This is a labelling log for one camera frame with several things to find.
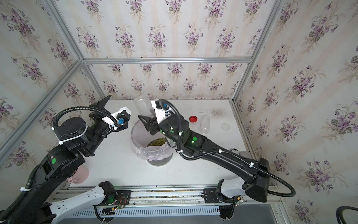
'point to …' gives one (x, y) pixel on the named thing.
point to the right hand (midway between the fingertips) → (149, 114)
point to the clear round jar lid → (225, 127)
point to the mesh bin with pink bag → (154, 149)
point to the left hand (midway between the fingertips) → (114, 102)
